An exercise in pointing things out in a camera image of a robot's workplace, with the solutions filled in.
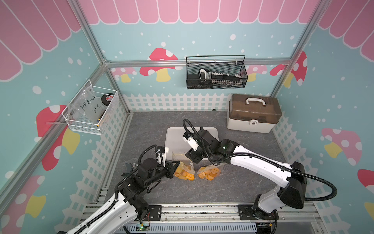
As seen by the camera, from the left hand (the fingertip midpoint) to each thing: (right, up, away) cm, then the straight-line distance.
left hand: (180, 165), depth 73 cm
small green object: (+25, +33, +52) cm, 66 cm away
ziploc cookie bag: (+17, -8, +14) cm, 24 cm away
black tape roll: (-42, +35, +8) cm, 55 cm away
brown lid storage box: (+45, +28, +18) cm, 56 cm away
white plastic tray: (+22, +16, +35) cm, 44 cm away
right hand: (+5, +7, +2) cm, 8 cm away
